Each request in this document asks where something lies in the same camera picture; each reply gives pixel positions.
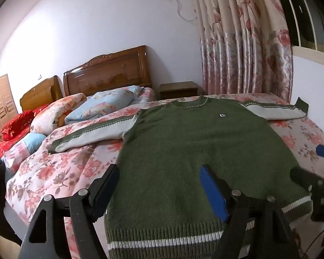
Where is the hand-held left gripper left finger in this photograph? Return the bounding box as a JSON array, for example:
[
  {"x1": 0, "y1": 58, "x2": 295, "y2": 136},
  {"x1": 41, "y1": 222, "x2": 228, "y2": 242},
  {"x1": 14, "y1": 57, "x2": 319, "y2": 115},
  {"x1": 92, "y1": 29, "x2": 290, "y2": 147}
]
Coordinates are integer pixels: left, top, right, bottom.
[{"x1": 17, "y1": 163, "x2": 121, "y2": 259}]

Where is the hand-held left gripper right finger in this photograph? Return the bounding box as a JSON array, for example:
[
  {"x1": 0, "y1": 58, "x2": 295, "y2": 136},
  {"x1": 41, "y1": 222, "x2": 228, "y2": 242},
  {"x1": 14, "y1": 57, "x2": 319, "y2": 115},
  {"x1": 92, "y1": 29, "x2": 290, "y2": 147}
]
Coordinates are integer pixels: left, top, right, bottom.
[{"x1": 199, "y1": 163, "x2": 301, "y2": 259}]

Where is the green knit sweater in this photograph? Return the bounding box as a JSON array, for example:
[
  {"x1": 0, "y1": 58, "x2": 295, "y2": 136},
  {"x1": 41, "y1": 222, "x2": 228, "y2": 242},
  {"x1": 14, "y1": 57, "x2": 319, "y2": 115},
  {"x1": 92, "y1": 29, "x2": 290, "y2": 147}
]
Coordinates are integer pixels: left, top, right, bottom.
[{"x1": 46, "y1": 95, "x2": 314, "y2": 259}]

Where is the pink floral quilt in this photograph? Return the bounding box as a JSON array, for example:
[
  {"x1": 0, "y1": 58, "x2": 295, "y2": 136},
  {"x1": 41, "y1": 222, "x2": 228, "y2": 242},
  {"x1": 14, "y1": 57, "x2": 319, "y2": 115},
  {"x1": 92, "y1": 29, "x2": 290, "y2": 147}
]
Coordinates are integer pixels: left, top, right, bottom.
[{"x1": 5, "y1": 86, "x2": 324, "y2": 259}]

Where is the light blue floral pillow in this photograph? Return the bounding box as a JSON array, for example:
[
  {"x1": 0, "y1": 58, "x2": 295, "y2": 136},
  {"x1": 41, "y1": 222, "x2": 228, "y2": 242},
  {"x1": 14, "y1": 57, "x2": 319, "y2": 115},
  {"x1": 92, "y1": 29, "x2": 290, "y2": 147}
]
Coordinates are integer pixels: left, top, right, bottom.
[{"x1": 65, "y1": 85, "x2": 144, "y2": 125}]

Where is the orange floral pillow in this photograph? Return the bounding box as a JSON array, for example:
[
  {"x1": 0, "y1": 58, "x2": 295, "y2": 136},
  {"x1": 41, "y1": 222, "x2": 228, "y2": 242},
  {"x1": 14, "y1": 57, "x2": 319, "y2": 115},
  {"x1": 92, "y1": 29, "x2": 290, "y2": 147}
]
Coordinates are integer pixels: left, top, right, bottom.
[{"x1": 30, "y1": 93, "x2": 87, "y2": 136}]

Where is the blue and white pillow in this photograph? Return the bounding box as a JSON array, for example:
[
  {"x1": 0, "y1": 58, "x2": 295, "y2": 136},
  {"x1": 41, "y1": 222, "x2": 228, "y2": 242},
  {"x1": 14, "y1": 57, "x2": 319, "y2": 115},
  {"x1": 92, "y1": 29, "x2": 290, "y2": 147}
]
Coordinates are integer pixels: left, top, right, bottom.
[{"x1": 1, "y1": 133, "x2": 47, "y2": 174}]

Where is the dark cloth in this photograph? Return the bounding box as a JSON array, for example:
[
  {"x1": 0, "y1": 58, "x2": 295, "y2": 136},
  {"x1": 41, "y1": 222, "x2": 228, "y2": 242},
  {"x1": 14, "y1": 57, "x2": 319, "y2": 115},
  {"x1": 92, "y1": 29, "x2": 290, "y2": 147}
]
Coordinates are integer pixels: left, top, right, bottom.
[{"x1": 0, "y1": 140, "x2": 22, "y2": 246}]

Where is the wooden nightstand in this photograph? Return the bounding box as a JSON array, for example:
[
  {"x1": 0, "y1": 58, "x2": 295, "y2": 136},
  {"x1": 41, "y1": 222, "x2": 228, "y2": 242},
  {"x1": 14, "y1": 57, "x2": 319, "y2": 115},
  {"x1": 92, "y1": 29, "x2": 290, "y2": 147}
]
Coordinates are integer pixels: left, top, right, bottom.
[{"x1": 159, "y1": 81, "x2": 205, "y2": 101}]

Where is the red blanket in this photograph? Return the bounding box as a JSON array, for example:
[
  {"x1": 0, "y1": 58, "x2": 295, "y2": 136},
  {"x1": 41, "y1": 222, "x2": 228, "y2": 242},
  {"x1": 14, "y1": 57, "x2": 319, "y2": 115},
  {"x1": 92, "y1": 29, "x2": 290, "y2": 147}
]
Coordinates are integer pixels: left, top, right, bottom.
[{"x1": 0, "y1": 103, "x2": 50, "y2": 159}]

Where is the large wooden headboard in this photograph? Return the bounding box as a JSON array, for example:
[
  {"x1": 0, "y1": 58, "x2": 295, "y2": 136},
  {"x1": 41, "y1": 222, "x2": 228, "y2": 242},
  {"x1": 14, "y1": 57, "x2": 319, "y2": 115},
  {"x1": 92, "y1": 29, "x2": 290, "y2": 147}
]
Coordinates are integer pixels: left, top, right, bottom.
[{"x1": 63, "y1": 45, "x2": 153, "y2": 98}]

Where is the small wooden headboard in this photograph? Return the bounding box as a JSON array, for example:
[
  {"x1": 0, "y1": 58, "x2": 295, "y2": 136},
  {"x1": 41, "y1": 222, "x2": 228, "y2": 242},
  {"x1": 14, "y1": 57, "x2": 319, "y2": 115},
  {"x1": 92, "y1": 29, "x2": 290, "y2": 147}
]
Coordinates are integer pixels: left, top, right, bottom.
[{"x1": 20, "y1": 76, "x2": 63, "y2": 112}]

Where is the wooden wardrobe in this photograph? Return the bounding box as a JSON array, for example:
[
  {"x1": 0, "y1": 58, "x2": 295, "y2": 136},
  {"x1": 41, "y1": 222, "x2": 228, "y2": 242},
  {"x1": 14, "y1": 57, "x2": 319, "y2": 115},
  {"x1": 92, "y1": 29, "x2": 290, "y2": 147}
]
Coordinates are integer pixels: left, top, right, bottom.
[{"x1": 0, "y1": 74, "x2": 19, "y2": 141}]

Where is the barred window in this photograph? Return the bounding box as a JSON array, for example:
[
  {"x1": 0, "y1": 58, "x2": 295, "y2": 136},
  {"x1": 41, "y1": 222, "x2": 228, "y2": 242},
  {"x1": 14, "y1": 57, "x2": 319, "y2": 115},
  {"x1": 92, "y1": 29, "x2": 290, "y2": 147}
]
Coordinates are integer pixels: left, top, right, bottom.
[{"x1": 270, "y1": 0, "x2": 324, "y2": 52}]

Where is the pink floral curtain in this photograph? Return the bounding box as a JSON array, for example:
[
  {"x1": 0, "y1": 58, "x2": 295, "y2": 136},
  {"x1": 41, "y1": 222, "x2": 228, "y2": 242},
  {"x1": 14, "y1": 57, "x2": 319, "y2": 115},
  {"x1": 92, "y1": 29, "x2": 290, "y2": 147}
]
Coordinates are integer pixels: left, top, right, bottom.
[{"x1": 187, "y1": 0, "x2": 294, "y2": 103}]

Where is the thin wall cable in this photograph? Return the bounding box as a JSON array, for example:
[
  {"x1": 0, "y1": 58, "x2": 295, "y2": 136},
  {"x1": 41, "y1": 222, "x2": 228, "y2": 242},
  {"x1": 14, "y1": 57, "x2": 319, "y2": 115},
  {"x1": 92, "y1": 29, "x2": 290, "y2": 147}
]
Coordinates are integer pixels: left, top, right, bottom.
[{"x1": 172, "y1": 0, "x2": 198, "y2": 22}]

